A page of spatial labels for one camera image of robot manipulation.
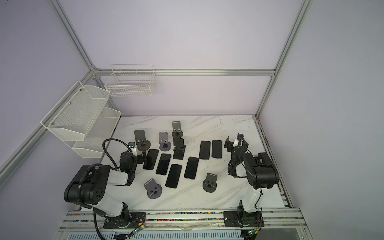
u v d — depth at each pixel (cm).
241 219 67
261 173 49
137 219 74
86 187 45
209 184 80
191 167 91
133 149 84
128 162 73
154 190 78
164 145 103
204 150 101
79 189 43
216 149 101
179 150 96
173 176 88
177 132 107
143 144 100
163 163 94
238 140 81
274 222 74
